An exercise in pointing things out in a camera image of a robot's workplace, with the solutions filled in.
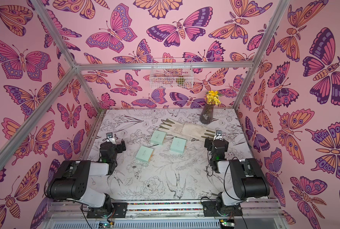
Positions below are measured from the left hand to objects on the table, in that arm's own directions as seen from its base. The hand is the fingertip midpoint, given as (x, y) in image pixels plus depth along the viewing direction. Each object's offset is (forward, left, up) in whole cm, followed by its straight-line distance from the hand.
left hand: (116, 139), depth 94 cm
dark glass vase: (+21, -62, +2) cm, 66 cm away
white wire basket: (+35, -36, +27) cm, 57 cm away
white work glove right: (+11, -55, -7) cm, 56 cm away
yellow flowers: (+20, -63, +18) cm, 68 cm away
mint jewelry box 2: (+4, -27, -4) cm, 27 cm away
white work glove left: (+16, -37, -7) cm, 41 cm away
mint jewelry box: (-9, -19, -5) cm, 21 cm away
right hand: (0, -67, +1) cm, 67 cm away
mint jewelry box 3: (-2, -41, -3) cm, 41 cm away
